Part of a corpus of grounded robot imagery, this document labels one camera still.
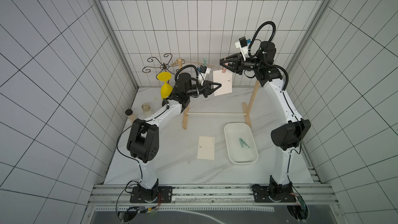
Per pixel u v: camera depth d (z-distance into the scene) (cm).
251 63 64
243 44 60
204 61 70
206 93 72
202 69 69
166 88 84
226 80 74
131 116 93
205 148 88
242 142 90
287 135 51
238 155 85
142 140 50
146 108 94
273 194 66
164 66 88
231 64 69
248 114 102
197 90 71
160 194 72
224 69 69
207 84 70
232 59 67
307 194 75
